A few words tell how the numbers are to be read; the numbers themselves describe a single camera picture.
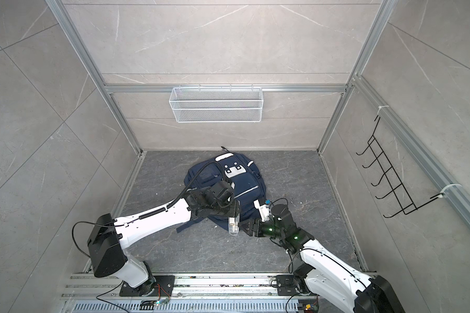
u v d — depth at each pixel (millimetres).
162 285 730
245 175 1000
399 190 641
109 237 467
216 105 1007
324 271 497
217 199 593
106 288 746
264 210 730
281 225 613
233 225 750
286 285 725
